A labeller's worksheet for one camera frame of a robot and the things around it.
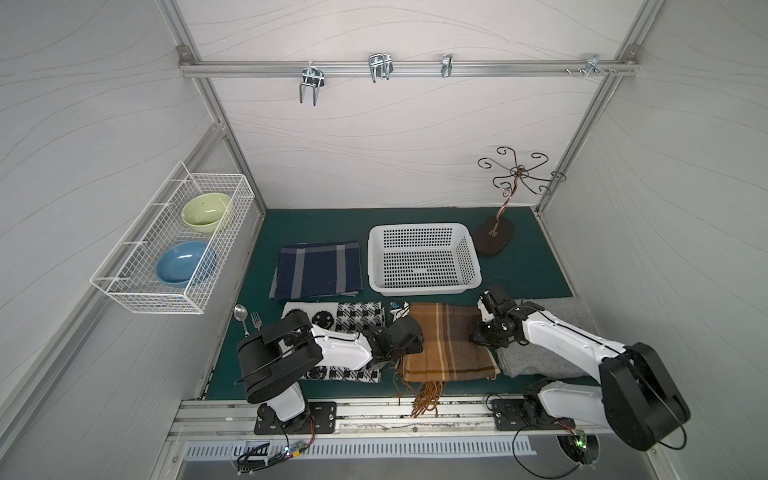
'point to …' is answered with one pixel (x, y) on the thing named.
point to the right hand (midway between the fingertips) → (474, 336)
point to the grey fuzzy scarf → (528, 360)
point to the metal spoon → (241, 312)
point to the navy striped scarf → (316, 270)
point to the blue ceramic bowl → (177, 262)
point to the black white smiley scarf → (352, 316)
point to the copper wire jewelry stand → (492, 236)
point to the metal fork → (256, 320)
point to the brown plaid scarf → (448, 351)
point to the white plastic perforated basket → (423, 259)
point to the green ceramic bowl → (203, 213)
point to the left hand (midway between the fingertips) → (425, 341)
